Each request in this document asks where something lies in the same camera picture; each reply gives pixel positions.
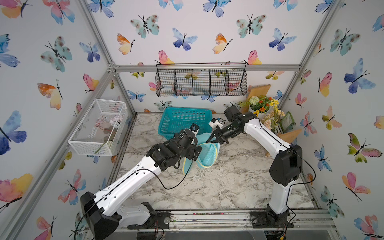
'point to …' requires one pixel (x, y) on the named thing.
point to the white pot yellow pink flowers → (271, 119)
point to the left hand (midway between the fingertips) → (191, 142)
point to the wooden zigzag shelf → (289, 137)
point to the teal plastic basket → (176, 119)
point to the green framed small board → (287, 122)
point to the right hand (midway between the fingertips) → (208, 142)
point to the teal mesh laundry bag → (208, 156)
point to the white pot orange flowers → (261, 104)
